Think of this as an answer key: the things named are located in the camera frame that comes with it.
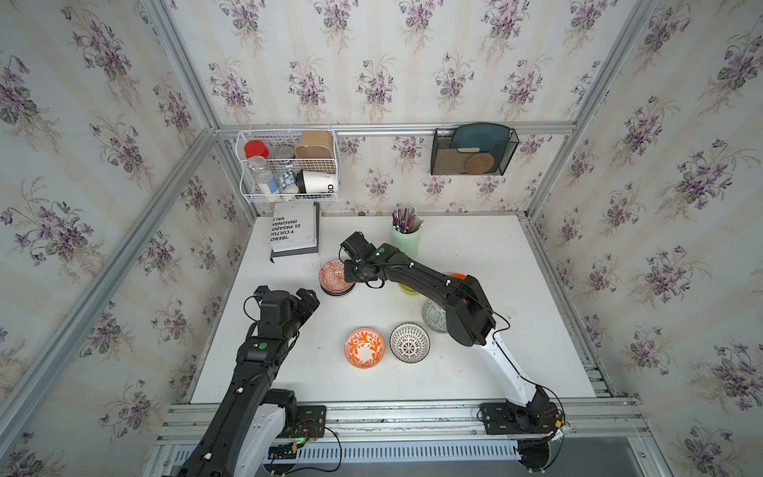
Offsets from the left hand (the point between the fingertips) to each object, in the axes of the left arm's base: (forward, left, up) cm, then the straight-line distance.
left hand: (312, 302), depth 82 cm
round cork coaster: (+42, -52, +18) cm, 69 cm away
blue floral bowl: (+7, -6, -7) cm, 11 cm away
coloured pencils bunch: (+31, -28, +2) cm, 42 cm away
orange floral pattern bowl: (-9, -14, -10) cm, 20 cm away
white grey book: (+32, +12, -4) cm, 34 cm away
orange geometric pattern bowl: (+13, -3, -7) cm, 15 cm away
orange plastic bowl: (+15, -46, -9) cm, 49 cm away
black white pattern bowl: (-7, -28, -11) cm, 31 cm away
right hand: (+13, -10, -5) cm, 17 cm away
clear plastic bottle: (+33, +17, +20) cm, 42 cm away
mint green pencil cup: (+24, -29, -2) cm, 37 cm away
